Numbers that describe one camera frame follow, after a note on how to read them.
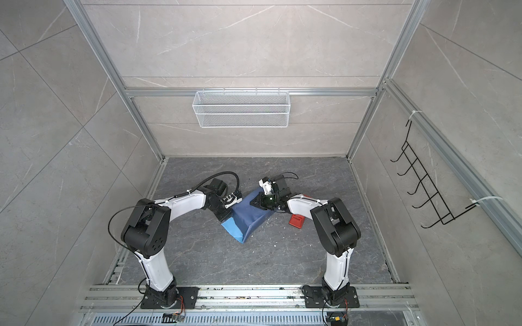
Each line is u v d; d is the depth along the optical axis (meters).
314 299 0.73
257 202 0.85
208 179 0.73
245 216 0.88
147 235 0.49
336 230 0.50
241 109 1.00
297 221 0.90
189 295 0.73
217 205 0.80
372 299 0.76
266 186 0.88
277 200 0.76
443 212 0.61
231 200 0.84
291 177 0.82
